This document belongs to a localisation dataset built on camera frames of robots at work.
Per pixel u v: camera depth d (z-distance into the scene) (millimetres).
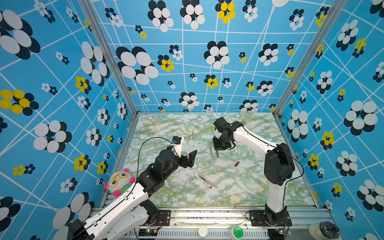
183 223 723
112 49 847
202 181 848
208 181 848
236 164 920
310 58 852
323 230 619
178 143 610
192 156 640
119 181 782
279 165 503
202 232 643
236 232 626
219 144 793
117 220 445
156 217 677
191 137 1048
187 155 650
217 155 884
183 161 642
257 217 734
